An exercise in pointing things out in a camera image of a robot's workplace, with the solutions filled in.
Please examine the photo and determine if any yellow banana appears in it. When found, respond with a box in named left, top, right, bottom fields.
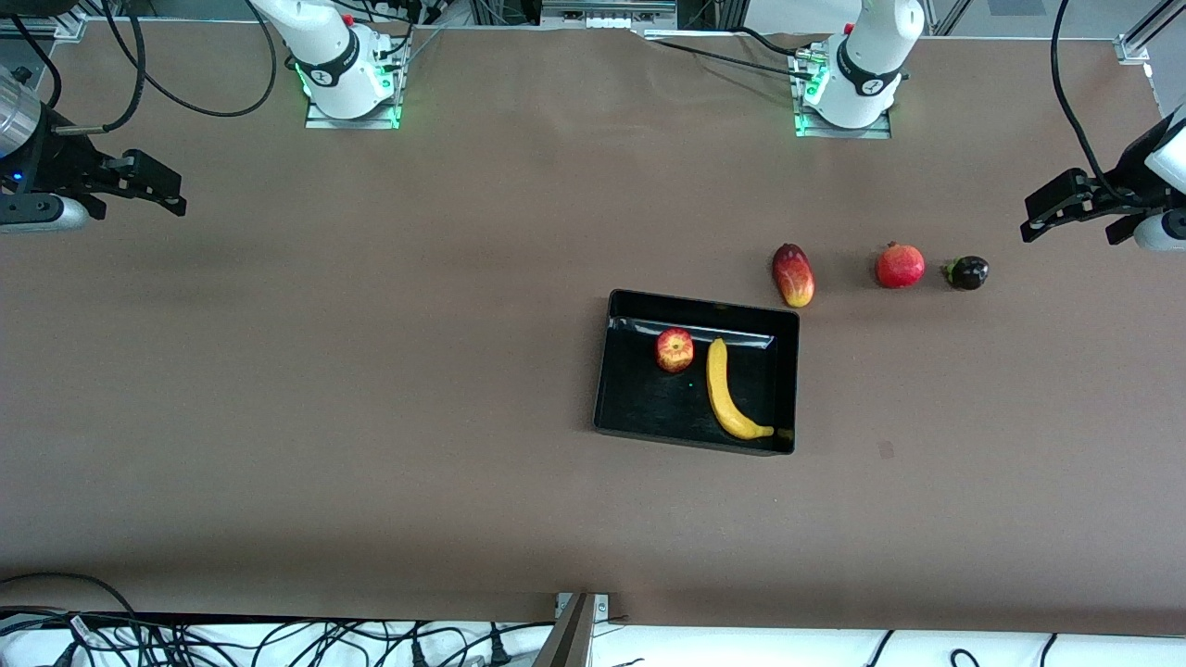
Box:
left=706, top=337, right=776, bottom=441

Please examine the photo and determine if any red yellow apple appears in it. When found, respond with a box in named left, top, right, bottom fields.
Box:
left=655, top=327, right=696, bottom=374

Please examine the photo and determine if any black plastic box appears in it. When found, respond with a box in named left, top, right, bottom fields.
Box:
left=592, top=289, right=801, bottom=457

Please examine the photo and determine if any dark purple mangosteen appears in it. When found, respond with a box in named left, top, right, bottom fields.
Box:
left=941, top=255, right=990, bottom=292

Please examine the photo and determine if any red pomegranate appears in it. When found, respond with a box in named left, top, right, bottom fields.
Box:
left=875, top=241, right=927, bottom=290

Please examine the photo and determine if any red yellow mango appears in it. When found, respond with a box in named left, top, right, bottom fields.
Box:
left=772, top=243, right=816, bottom=309

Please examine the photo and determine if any white power strip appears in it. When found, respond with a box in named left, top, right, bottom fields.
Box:
left=540, top=0, right=678, bottom=31

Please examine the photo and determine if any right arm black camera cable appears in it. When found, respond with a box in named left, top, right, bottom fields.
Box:
left=0, top=0, right=277, bottom=135

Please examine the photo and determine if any aluminium frame corner profile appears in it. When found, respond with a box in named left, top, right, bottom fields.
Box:
left=1115, top=0, right=1186, bottom=66
left=0, top=0, right=89, bottom=44

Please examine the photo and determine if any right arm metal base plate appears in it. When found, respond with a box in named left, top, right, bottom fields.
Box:
left=304, top=93, right=403, bottom=131

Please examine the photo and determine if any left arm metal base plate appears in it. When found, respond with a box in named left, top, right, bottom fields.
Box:
left=793, top=102, right=892, bottom=140

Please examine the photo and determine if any short black base cable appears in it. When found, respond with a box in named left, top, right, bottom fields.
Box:
left=732, top=26, right=802, bottom=57

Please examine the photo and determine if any long black base cable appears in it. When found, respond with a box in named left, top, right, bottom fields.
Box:
left=649, top=40, right=805, bottom=80

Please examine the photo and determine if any black arched floor cable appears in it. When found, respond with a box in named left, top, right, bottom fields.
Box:
left=0, top=572, right=140, bottom=617

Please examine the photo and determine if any grey metal post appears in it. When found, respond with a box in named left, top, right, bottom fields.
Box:
left=534, top=593, right=597, bottom=667

